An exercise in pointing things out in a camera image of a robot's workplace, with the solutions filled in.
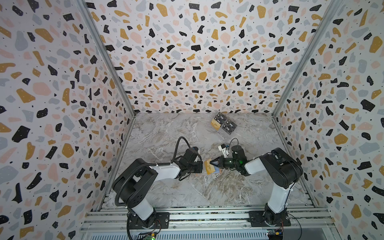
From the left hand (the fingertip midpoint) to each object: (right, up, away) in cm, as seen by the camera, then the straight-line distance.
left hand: (206, 165), depth 89 cm
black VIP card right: (+16, +23, +15) cm, 32 cm away
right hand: (+2, +2, 0) cm, 3 cm away
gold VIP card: (+2, -2, +1) cm, 3 cm away
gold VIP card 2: (+8, +24, +20) cm, 32 cm away
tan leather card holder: (+7, -3, +1) cm, 7 cm away
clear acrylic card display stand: (+13, +26, +17) cm, 34 cm away
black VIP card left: (+11, +29, +20) cm, 37 cm away
